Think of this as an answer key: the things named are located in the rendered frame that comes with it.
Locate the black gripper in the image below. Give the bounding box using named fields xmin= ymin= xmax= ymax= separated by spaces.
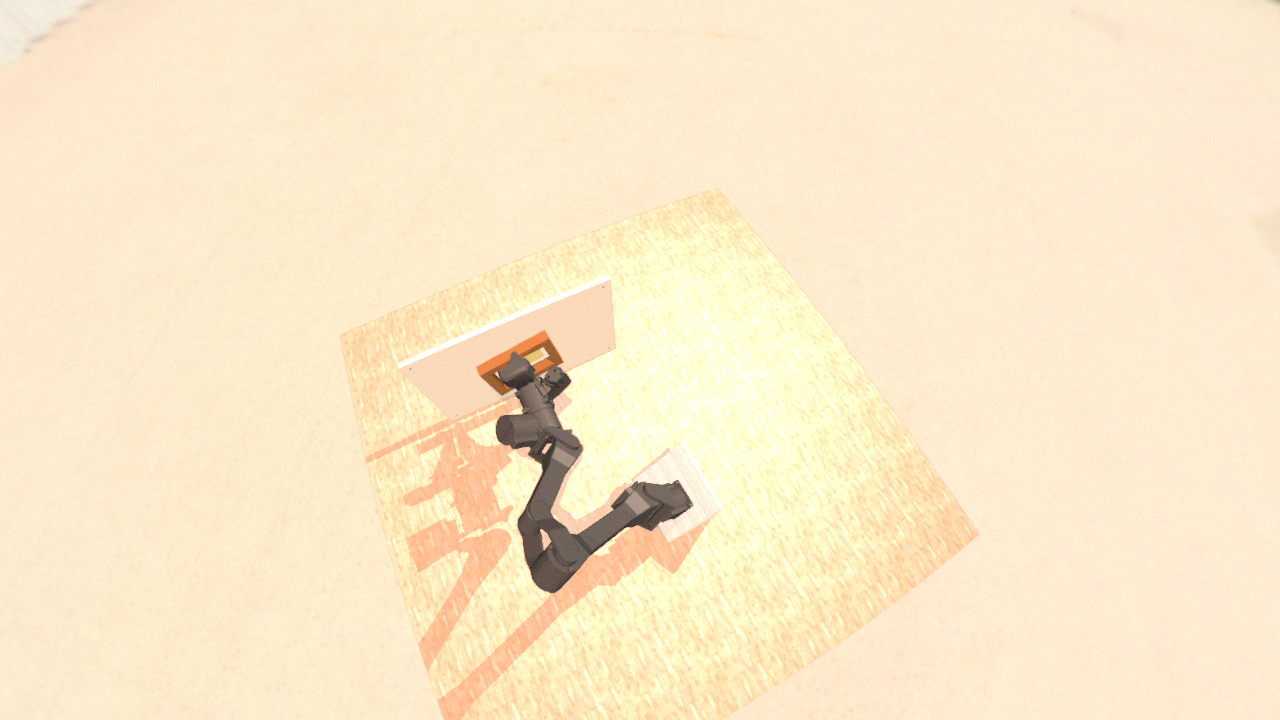
xmin=498 ymin=351 xmax=556 ymax=414

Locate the brown wooden picture frame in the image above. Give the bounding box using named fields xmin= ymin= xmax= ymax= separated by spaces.
xmin=476 ymin=331 xmax=563 ymax=395

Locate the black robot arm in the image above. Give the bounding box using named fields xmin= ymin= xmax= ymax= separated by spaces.
xmin=497 ymin=366 xmax=694 ymax=594

